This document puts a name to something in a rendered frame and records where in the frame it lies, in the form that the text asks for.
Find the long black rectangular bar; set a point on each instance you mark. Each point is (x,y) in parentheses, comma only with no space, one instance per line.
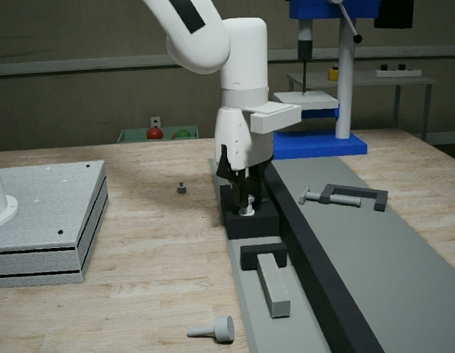
(342,323)

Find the dark grey c-clamp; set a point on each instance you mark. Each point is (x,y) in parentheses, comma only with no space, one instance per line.
(328,195)

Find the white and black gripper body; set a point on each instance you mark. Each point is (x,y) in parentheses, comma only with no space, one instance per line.
(244,148)

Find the black rectangular plate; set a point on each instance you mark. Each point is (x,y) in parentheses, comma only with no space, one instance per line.
(262,222)

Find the blue drill press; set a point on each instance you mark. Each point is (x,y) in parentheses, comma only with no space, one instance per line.
(387,14)

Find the grey stepped metal bushing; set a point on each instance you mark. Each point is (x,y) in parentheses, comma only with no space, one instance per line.
(181,189)

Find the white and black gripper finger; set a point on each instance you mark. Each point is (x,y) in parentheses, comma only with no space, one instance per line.
(239,189)
(254,182)

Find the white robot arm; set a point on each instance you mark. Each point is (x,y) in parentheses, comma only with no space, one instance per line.
(197,39)

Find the white flanged bushing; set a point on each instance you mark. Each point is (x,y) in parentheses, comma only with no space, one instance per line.
(248,210)

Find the grey flanged bushing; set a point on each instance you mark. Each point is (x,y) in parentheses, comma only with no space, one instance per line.
(223,329)

